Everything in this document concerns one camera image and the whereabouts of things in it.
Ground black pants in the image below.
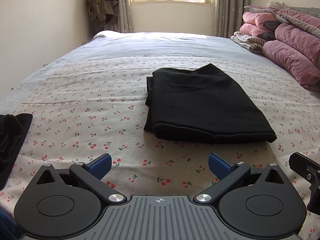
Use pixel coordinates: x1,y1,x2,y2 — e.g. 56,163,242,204
144,63,277,145

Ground grey bed headboard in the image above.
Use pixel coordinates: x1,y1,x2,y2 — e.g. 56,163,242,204
290,7,320,18

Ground grey curtain left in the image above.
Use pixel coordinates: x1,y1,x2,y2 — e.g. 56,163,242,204
118,0,133,33

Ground black fuzzy garment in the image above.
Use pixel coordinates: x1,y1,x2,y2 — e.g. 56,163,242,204
0,113,33,190

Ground cherry print cloth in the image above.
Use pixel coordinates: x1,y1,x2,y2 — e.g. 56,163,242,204
0,55,320,240

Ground striped folded blanket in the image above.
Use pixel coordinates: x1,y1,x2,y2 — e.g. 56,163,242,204
230,31,266,54

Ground pink quilt stack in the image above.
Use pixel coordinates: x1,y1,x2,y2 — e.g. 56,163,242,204
239,11,281,41

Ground grey curtain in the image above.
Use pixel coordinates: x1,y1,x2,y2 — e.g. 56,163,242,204
213,0,248,38
118,0,133,33

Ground grey curtain right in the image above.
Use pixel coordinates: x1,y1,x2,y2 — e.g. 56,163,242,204
213,0,248,38

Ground mauve quilt stack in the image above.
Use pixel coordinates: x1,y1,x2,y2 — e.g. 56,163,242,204
262,8,319,92

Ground hanging clothes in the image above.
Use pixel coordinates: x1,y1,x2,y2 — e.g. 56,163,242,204
86,0,119,32

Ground grey-blue bed sheet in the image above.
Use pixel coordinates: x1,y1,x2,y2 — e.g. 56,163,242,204
0,29,320,106

